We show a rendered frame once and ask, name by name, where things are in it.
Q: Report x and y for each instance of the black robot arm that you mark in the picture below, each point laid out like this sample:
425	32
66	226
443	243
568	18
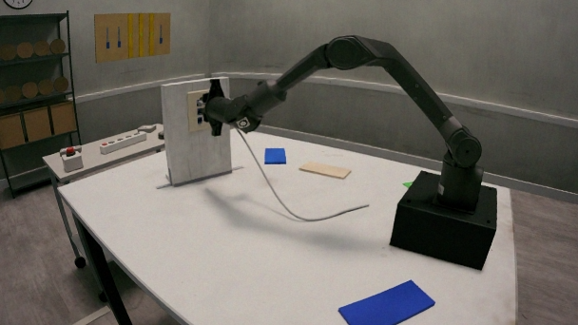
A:
458	188

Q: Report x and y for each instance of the blue flat rectangular slab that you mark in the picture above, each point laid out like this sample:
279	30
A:
389	307

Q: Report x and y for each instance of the beige wall plate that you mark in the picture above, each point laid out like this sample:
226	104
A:
193	115

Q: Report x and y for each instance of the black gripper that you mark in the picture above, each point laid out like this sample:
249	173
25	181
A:
210	99

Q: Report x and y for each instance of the blue rectangular block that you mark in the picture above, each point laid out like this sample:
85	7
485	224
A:
274	156

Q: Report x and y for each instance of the beige flat rectangle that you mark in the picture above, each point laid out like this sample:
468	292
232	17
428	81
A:
326	170

